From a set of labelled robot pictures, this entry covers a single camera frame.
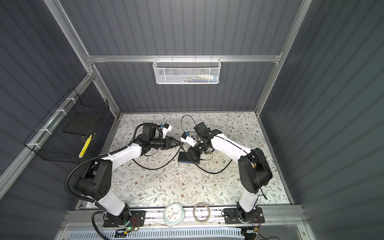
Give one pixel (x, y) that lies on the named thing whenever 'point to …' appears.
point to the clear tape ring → (209, 212)
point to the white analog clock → (173, 213)
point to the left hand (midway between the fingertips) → (180, 143)
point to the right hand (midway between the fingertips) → (189, 156)
